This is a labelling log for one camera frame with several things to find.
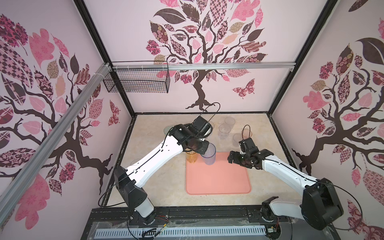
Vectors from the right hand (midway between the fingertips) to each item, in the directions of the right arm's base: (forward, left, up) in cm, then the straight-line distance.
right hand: (233, 157), depth 87 cm
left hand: (-3, +20, +16) cm, 26 cm away
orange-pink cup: (+26, -16, -11) cm, 32 cm away
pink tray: (-7, +7, -12) cm, 16 cm away
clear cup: (+25, +2, -5) cm, 25 cm away
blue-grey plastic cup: (-7, +16, +17) cm, 25 cm away
